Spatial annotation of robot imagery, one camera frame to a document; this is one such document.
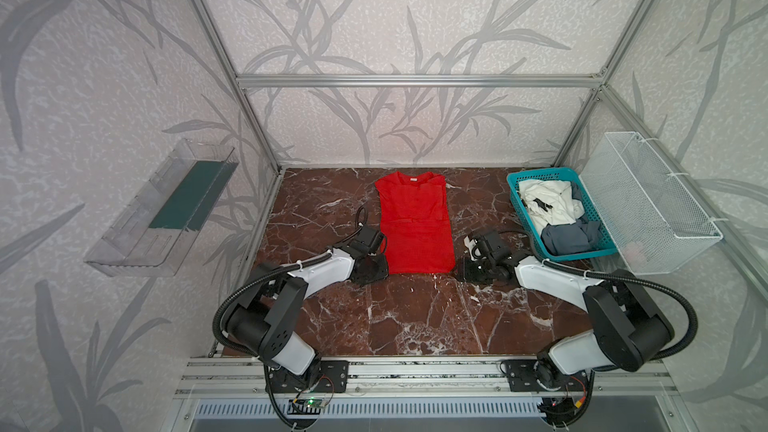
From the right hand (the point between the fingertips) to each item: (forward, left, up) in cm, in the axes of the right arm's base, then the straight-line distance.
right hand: (456, 264), depth 91 cm
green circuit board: (-35, +40, -3) cm, 53 cm away
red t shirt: (+15, +12, -1) cm, 20 cm away
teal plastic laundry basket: (-1, -38, +15) cm, 41 cm away
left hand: (0, +21, 0) cm, 21 cm away
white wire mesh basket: (-6, -37, +31) cm, 49 cm away
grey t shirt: (+7, -39, +5) cm, 40 cm away
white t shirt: (+18, -32, +7) cm, 37 cm away
